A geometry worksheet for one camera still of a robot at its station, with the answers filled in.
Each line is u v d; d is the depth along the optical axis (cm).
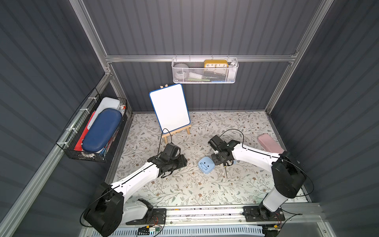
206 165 88
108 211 40
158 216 73
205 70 90
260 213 67
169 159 65
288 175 46
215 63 87
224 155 63
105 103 77
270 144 99
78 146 65
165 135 97
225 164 91
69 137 61
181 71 83
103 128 68
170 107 87
